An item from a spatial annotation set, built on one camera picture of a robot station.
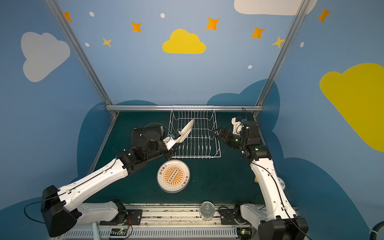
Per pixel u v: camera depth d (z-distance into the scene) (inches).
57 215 14.6
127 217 28.9
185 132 27.7
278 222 14.9
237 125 26.5
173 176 34.1
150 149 22.0
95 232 27.1
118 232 28.9
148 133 21.5
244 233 28.9
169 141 23.8
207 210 28.4
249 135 21.5
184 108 45.3
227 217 29.3
